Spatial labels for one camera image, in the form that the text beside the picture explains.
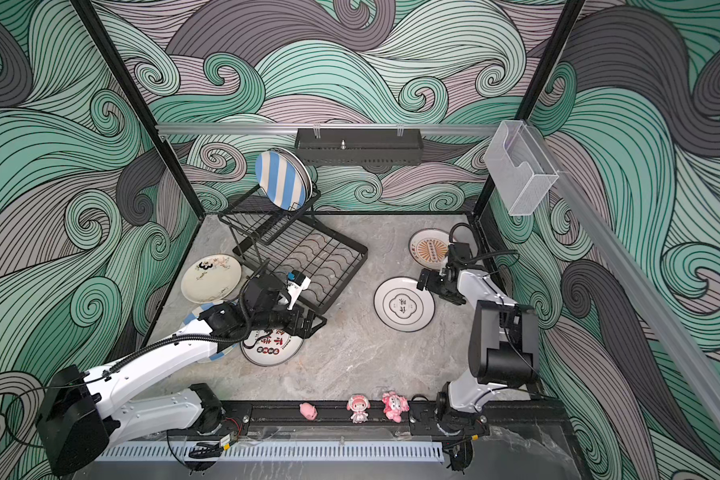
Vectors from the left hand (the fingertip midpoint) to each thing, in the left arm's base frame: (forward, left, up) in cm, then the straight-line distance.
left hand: (317, 314), depth 77 cm
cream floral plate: (+19, +40, -15) cm, 46 cm away
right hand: (+15, -35, -9) cm, 39 cm away
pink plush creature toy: (-19, -20, -10) cm, 30 cm away
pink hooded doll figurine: (-19, -11, -11) cm, 24 cm away
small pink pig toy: (-20, +1, -12) cm, 24 cm away
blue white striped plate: (+36, +12, +16) cm, 41 cm away
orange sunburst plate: (+35, +5, +18) cm, 40 cm away
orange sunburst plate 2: (+35, -38, -14) cm, 53 cm away
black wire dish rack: (+27, +3, -13) cm, 30 cm away
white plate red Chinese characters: (-4, +14, -14) cm, 20 cm away
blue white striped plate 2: (+6, +41, -15) cm, 44 cm away
